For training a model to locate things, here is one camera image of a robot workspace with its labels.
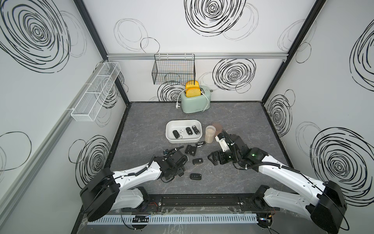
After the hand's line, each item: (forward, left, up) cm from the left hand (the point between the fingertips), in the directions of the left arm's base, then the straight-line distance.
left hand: (180, 170), depth 83 cm
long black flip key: (+29, -9, 0) cm, 30 cm away
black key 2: (+6, -10, 0) cm, 12 cm away
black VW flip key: (+13, -8, 0) cm, 15 cm away
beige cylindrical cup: (+21, -18, +8) cm, 29 cm away
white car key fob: (+28, +1, 0) cm, 28 cm away
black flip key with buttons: (+25, +5, +1) cm, 25 cm away
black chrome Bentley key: (+17, -12, +1) cm, 21 cm away
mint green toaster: (+47, -9, +8) cm, 48 cm away
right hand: (+4, -19, +11) cm, 22 cm away
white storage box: (+31, +7, +2) cm, 32 cm away
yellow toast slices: (+47, -6, +21) cm, 52 cm away
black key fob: (+28, -4, 0) cm, 28 cm away
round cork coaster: (+26, -24, +7) cm, 36 cm away
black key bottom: (-3, -9, 0) cm, 10 cm away
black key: (+14, -5, +1) cm, 14 cm away
